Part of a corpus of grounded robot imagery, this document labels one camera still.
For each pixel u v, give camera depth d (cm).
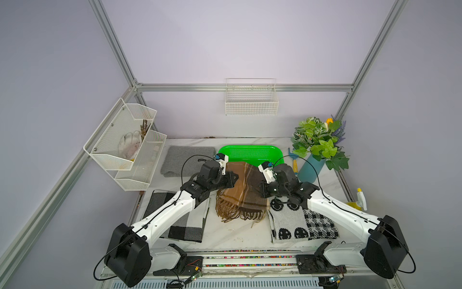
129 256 39
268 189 70
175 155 109
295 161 111
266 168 72
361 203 75
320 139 78
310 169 98
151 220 45
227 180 70
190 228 82
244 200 78
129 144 78
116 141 76
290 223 82
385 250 40
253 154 108
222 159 72
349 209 48
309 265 73
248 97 95
